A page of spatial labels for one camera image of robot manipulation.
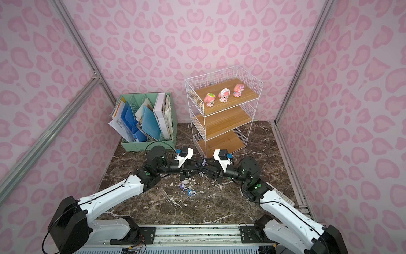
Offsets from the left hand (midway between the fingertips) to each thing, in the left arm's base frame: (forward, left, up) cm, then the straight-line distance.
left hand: (203, 166), depth 66 cm
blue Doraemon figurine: (-2, +7, -26) cm, 27 cm away
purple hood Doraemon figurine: (+2, +13, -25) cm, 29 cm away
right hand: (-1, +1, +2) cm, 2 cm away
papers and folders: (+35, +34, -10) cm, 50 cm away
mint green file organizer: (+51, +46, -5) cm, 69 cm away
